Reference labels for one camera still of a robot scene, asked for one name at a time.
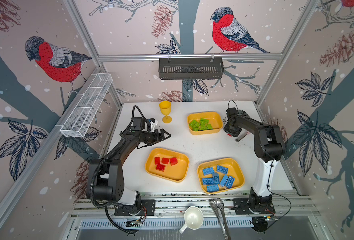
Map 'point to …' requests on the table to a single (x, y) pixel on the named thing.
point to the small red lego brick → (157, 160)
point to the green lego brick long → (194, 125)
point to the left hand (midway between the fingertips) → (164, 137)
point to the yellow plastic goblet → (165, 107)
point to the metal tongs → (218, 206)
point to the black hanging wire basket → (188, 70)
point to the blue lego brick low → (212, 188)
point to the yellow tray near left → (178, 172)
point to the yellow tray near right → (234, 171)
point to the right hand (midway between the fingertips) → (229, 132)
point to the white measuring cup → (193, 218)
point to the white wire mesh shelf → (77, 122)
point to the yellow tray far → (215, 119)
